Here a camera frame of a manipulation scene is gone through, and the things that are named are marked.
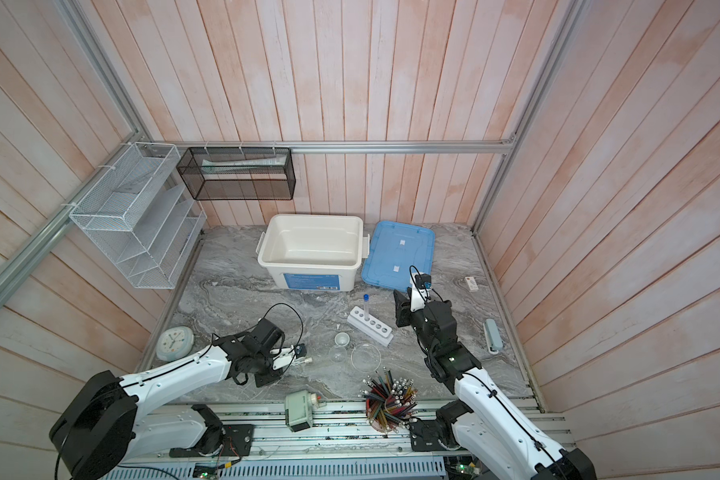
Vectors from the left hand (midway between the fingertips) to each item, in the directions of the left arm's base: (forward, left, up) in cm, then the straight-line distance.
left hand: (274, 370), depth 85 cm
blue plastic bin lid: (+48, -39, 0) cm, 62 cm away
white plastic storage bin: (+48, -7, -3) cm, 48 cm away
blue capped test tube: (+15, -27, +11) cm, 33 cm away
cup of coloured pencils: (-12, -32, +14) cm, 37 cm away
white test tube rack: (+12, -29, +4) cm, 32 cm away
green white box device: (-12, -9, +6) cm, 16 cm away
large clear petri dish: (+4, -27, 0) cm, 27 cm away
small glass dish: (+9, -19, +1) cm, 22 cm away
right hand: (+15, -36, +20) cm, 44 cm away
